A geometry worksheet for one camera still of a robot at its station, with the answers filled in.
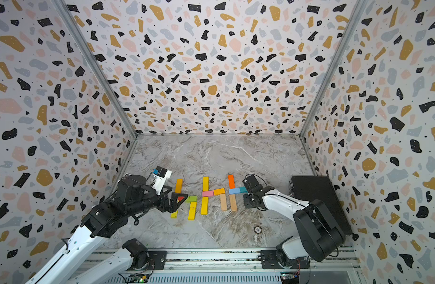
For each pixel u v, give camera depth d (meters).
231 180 1.01
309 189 0.92
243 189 0.94
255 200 0.66
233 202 0.90
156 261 0.74
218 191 0.95
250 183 0.72
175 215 0.85
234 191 0.95
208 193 0.93
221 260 0.76
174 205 0.59
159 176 0.58
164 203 0.58
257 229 0.83
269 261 0.73
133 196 0.50
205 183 0.97
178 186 0.96
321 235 0.43
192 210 0.87
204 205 0.89
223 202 0.90
